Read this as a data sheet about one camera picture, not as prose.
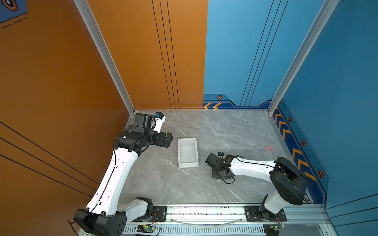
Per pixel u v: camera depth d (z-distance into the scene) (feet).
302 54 2.83
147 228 2.32
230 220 2.37
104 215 1.20
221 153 2.65
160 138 2.05
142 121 1.70
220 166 2.13
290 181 1.47
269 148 3.22
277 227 2.29
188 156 3.11
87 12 2.32
